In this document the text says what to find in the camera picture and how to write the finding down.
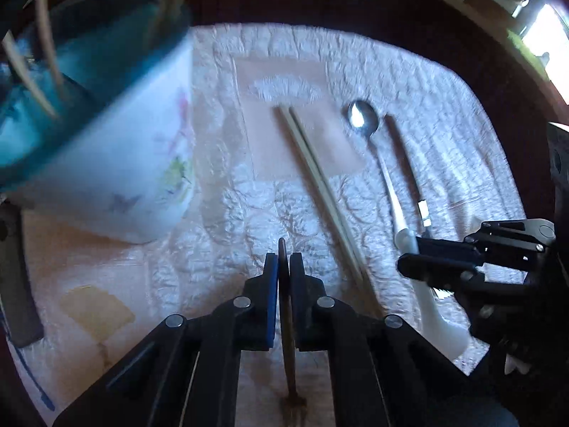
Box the blue lanyard cord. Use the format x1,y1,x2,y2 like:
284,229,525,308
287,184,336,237
15,347,56,412

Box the white quilted tablecloth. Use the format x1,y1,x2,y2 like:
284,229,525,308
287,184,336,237
9,22,534,427

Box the brown handled fork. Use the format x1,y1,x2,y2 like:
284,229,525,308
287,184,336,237
276,238,308,427

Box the tan paper piece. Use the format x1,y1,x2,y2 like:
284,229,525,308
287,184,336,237
60,285,136,365

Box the light bamboo chopstick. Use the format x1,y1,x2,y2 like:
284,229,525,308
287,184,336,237
36,0,65,94
1,35,58,120
147,0,198,43

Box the white soup spoon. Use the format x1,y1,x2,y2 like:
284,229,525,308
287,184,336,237
395,227,470,362

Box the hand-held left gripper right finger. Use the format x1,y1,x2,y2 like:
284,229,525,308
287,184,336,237
289,253,521,427

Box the white floral cup teal rim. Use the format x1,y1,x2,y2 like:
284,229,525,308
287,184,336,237
0,0,197,246

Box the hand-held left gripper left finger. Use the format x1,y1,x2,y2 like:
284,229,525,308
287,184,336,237
53,253,280,427

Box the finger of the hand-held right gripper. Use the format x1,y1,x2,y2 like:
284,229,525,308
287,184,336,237
397,253,530,316
415,219,556,261

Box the brown chopstick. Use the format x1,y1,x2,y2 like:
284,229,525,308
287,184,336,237
385,115,435,238
383,115,432,237

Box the black smartphone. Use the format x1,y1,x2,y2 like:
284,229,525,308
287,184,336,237
0,205,45,348

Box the metal spoon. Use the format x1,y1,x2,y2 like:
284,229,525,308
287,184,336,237
347,99,412,236

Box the beige chopstick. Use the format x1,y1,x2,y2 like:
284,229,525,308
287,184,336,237
289,106,387,317
279,106,378,316

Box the bright window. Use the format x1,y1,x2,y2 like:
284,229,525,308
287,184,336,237
522,2,569,83

